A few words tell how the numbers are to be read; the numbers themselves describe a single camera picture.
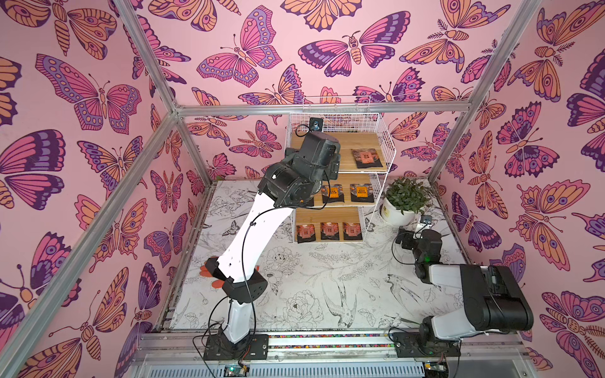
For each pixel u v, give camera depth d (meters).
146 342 0.78
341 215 1.06
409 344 0.73
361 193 0.81
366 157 0.70
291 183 0.41
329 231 1.00
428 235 0.73
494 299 0.44
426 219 0.80
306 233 1.00
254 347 0.76
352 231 1.00
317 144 0.43
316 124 0.51
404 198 0.88
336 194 0.81
